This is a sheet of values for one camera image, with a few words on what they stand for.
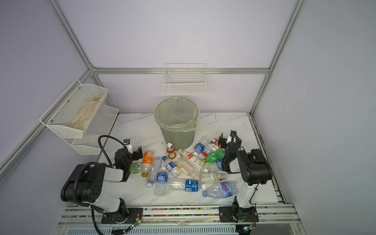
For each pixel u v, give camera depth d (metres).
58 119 0.68
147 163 0.88
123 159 0.73
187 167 0.88
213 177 0.81
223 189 0.78
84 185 0.45
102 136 0.72
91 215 0.71
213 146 0.97
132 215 0.74
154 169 0.87
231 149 0.80
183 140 1.00
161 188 0.81
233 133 0.80
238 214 0.67
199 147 0.93
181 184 0.78
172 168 0.85
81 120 0.76
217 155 0.91
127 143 0.81
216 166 0.87
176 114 1.01
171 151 0.88
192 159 0.87
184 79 0.95
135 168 0.86
